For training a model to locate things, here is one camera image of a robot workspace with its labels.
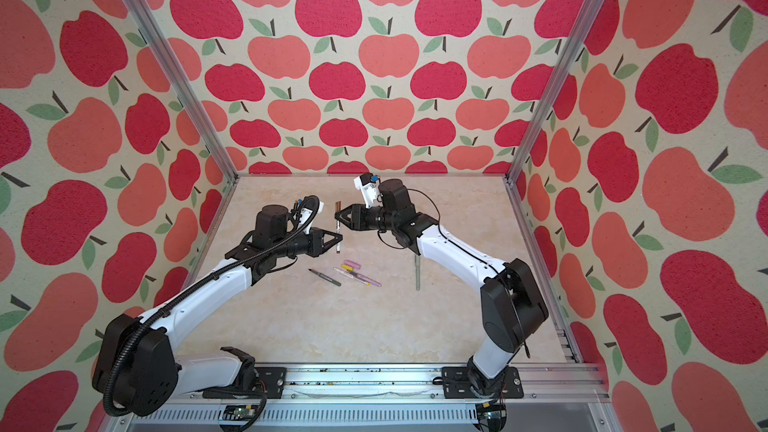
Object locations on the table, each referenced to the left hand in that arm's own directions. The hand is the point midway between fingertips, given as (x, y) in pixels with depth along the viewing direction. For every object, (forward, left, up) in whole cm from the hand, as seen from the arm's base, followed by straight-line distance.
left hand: (344, 239), depth 78 cm
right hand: (+5, 0, +5) cm, 7 cm away
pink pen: (-2, -5, -20) cm, 21 cm away
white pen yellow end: (-1, -1, -20) cm, 20 cm away
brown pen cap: (+7, +1, +6) cm, 9 cm away
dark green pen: (-1, +8, -20) cm, 22 cm away
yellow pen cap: (+2, +1, -20) cm, 20 cm away
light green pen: (+4, -22, -19) cm, 29 cm away
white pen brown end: (+2, +1, +2) cm, 3 cm away
